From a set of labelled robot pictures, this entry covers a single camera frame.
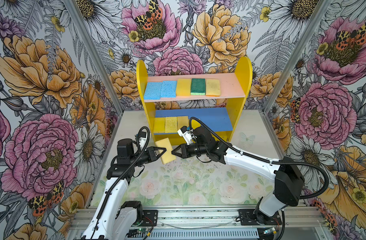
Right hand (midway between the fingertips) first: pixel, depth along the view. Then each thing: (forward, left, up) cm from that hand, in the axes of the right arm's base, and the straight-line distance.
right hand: (174, 156), depth 73 cm
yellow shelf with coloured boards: (+56, +8, -14) cm, 58 cm away
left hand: (+1, +4, 0) cm, 5 cm away
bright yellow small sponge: (+26, +10, -5) cm, 28 cm away
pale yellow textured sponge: (+25, +3, -5) cm, 26 cm away
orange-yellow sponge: (0, +3, +1) cm, 3 cm away
